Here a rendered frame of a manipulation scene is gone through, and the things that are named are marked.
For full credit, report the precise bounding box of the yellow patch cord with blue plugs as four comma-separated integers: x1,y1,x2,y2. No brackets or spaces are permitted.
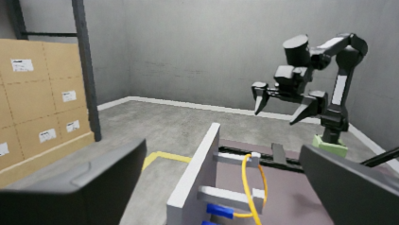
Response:
234,154,268,225

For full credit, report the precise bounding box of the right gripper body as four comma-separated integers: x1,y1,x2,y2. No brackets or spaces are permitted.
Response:
252,79,329,115

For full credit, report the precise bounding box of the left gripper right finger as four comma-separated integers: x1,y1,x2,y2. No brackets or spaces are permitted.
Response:
299,145,399,225

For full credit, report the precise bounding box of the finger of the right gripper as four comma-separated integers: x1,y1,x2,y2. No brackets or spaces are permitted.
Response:
254,88,267,115
289,95,319,126

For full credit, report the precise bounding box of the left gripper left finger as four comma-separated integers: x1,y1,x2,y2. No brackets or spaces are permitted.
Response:
0,138,147,225

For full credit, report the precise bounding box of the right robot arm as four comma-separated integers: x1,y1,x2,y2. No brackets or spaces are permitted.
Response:
273,32,368,146

